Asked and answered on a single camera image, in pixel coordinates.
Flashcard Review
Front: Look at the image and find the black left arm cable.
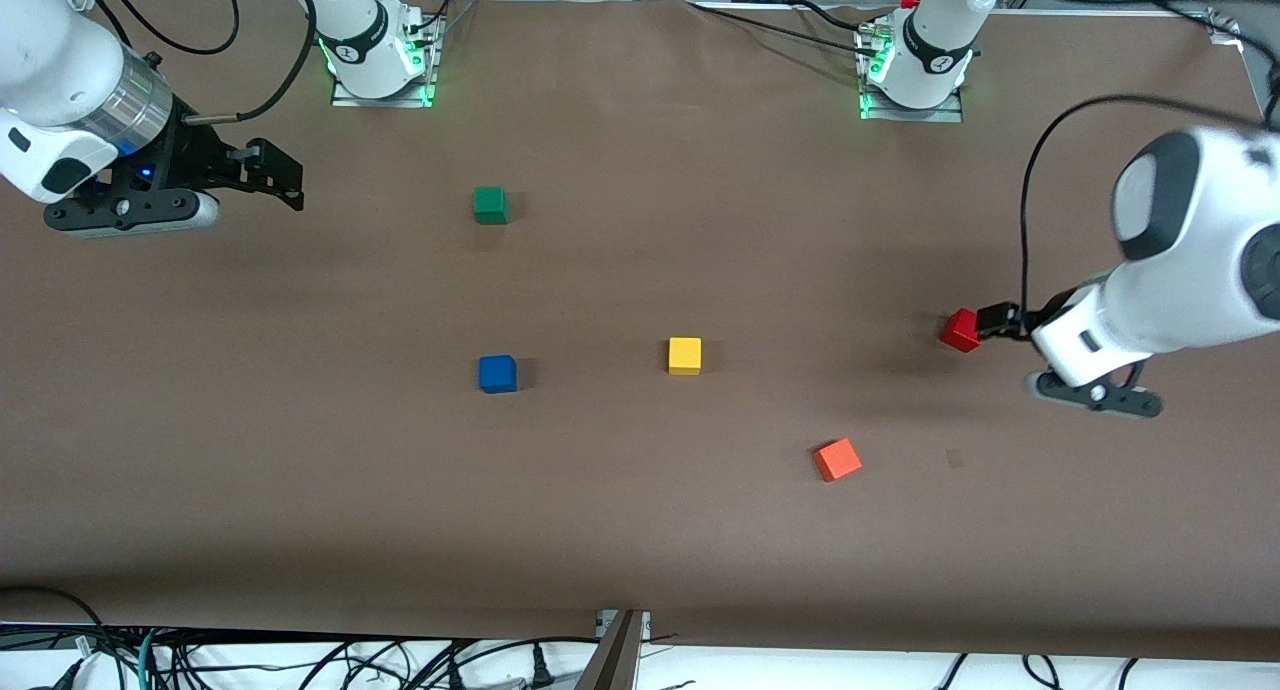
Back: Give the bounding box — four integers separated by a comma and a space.
1019, 94, 1280, 316

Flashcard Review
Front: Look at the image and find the red cube block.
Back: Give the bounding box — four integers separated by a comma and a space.
940, 308, 983, 354

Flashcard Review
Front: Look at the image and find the orange cube block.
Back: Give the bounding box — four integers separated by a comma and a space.
812, 437, 863, 483

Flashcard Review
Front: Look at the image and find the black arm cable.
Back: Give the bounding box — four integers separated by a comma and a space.
1019, 94, 1280, 316
90, 0, 319, 123

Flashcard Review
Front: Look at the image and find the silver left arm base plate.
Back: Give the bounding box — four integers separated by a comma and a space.
858, 20, 966, 123

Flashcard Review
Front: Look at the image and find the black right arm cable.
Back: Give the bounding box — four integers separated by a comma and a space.
90, 0, 319, 123

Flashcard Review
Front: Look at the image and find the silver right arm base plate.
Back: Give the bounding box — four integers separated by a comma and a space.
330, 15, 438, 109

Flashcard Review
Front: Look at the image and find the brown table cover sheet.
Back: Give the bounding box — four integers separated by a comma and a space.
0, 0, 1280, 661

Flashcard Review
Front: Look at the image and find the metal table leg profile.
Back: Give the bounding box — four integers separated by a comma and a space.
573, 610, 653, 690

